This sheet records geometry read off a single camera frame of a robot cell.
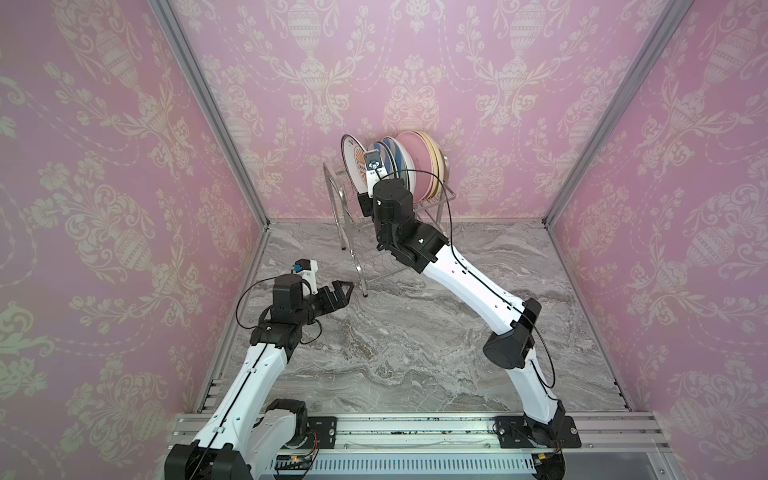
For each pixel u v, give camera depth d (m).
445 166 0.83
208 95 0.84
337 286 0.71
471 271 0.52
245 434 0.42
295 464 0.73
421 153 0.78
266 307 0.61
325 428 0.75
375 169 0.55
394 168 0.73
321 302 0.70
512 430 0.74
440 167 0.78
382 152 0.77
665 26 0.70
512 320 0.49
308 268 0.73
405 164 0.74
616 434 0.76
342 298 0.71
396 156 0.78
